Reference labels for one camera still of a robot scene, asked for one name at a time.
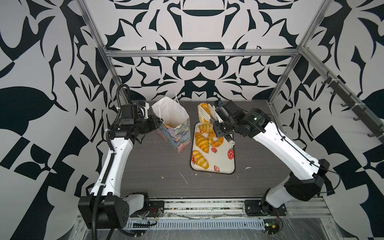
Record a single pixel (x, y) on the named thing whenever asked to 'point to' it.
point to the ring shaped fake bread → (217, 143)
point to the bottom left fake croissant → (200, 160)
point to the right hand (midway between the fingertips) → (215, 126)
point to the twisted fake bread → (205, 106)
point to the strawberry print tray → (219, 159)
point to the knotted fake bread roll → (168, 125)
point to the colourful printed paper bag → (175, 129)
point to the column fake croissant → (202, 142)
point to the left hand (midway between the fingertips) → (161, 118)
